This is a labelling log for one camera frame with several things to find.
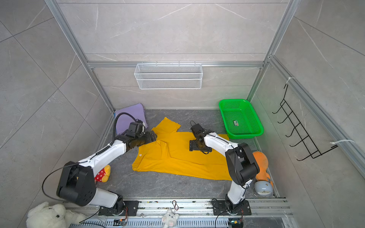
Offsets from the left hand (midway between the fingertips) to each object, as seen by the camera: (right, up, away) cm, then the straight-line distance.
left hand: (153, 135), depth 89 cm
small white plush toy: (+12, -39, -22) cm, 46 cm away
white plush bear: (-36, -28, -34) cm, 57 cm away
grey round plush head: (+61, -27, -16) cm, 69 cm away
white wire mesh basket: (+22, +42, +12) cm, 49 cm away
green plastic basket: (+66, +11, +26) cm, 72 cm away
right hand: (+30, -9, +4) cm, 31 cm away
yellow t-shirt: (+10, -12, +5) cm, 17 cm away
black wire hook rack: (+76, 0, -25) cm, 80 cm away
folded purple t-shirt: (-21, +18, +30) cm, 40 cm away
